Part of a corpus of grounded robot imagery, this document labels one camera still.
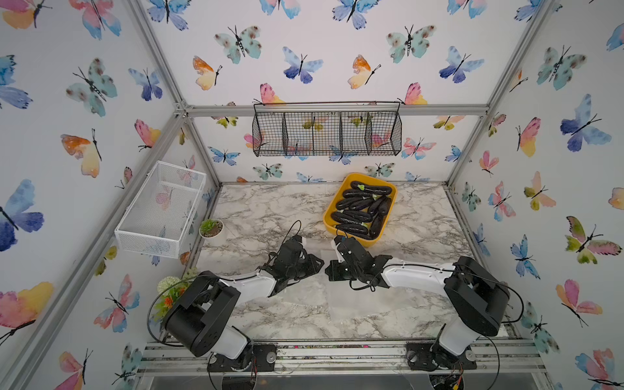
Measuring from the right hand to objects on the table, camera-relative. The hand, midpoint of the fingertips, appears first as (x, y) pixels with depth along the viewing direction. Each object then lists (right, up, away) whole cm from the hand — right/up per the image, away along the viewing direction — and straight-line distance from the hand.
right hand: (325, 269), depth 85 cm
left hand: (0, +2, +3) cm, 4 cm away
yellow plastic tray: (+16, +21, +24) cm, 35 cm away
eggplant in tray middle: (+11, +18, +19) cm, 28 cm away
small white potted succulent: (-44, +13, +8) cm, 46 cm away
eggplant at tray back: (+26, +29, +26) cm, 47 cm away
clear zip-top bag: (+8, -10, -1) cm, 13 cm away
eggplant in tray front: (+11, +12, +16) cm, 23 cm away
